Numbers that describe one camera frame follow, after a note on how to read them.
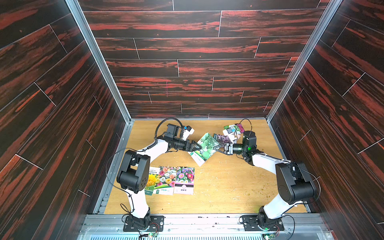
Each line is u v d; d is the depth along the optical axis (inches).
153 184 34.1
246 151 28.9
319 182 29.1
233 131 31.0
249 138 27.6
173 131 29.8
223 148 31.4
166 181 34.8
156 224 28.5
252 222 28.9
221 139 41.9
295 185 18.3
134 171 19.4
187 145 31.3
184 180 34.8
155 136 30.2
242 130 44.4
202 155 33.1
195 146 33.3
